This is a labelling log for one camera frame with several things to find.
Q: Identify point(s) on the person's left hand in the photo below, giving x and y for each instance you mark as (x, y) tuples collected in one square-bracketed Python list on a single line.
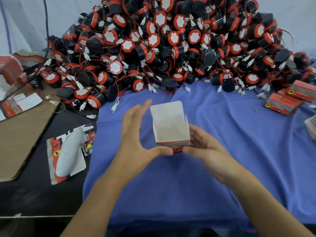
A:
[(136, 155)]

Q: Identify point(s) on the person's right hand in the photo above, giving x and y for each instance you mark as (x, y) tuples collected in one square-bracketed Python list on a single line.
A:
[(212, 155)]

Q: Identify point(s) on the stack of box blanks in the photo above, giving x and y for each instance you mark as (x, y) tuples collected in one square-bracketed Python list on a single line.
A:
[(311, 126)]

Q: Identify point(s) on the pile of black red buzzers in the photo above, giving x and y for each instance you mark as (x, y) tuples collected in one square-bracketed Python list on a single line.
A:
[(173, 42)]

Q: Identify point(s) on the person's right forearm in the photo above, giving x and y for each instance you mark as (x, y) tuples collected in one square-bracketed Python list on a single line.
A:
[(266, 209)]

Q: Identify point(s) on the blue table cloth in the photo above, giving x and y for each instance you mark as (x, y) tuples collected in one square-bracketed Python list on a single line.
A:
[(266, 160)]

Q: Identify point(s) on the brown cardboard piece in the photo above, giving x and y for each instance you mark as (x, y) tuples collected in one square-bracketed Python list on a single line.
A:
[(22, 133)]

